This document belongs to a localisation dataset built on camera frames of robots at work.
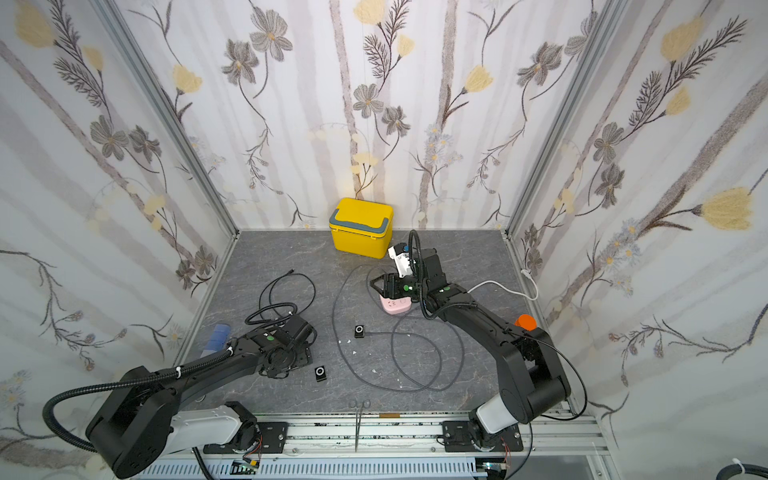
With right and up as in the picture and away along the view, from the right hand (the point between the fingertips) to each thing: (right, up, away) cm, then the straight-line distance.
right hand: (380, 279), depth 81 cm
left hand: (-23, -24, +6) cm, 34 cm away
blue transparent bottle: (-50, -19, +9) cm, 55 cm away
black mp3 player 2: (-7, -17, +12) cm, 22 cm away
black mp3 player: (-17, -27, +3) cm, 32 cm away
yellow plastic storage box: (-7, +17, +23) cm, 29 cm away
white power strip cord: (+45, -6, +23) cm, 51 cm away
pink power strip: (+5, -10, +15) cm, 18 cm away
